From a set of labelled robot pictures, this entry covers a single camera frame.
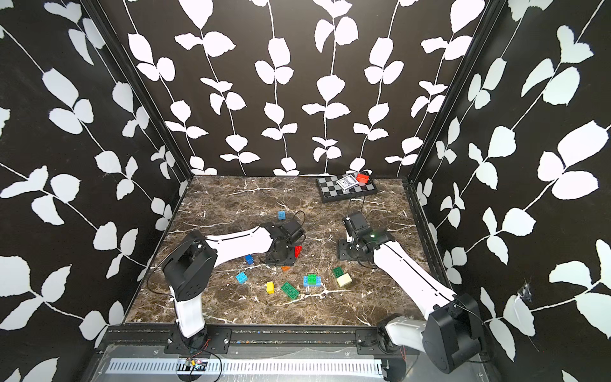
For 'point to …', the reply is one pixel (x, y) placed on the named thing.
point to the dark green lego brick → (338, 271)
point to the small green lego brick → (312, 278)
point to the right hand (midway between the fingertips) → (342, 247)
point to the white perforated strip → (253, 367)
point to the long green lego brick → (289, 290)
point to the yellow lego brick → (270, 287)
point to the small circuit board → (188, 364)
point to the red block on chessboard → (363, 178)
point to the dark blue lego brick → (249, 259)
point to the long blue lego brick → (318, 284)
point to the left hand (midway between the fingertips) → (290, 259)
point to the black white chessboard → (332, 188)
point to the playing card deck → (348, 182)
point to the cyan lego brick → (242, 278)
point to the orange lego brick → (286, 268)
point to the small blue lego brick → (282, 215)
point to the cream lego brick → (344, 279)
